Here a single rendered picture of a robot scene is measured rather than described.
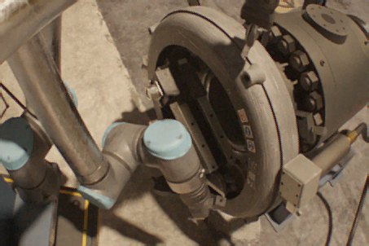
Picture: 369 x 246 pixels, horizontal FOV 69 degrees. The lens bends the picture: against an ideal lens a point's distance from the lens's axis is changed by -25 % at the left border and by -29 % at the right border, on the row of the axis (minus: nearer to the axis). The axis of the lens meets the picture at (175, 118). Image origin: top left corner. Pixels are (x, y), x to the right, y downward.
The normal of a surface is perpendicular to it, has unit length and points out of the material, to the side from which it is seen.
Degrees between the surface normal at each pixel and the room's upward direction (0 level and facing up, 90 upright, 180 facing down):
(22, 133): 5
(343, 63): 35
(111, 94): 0
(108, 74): 0
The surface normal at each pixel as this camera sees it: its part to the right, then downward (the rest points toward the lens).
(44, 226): 0.06, -0.62
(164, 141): -0.24, -0.74
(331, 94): 0.43, 0.16
